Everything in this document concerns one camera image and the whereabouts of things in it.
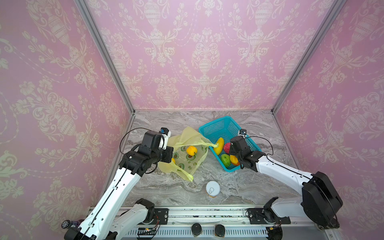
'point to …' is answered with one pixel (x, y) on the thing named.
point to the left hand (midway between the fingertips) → (172, 151)
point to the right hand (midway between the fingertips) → (235, 144)
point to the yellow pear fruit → (191, 150)
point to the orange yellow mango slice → (234, 160)
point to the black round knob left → (196, 229)
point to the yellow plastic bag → (183, 163)
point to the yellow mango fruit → (220, 143)
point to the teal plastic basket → (226, 128)
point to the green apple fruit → (226, 160)
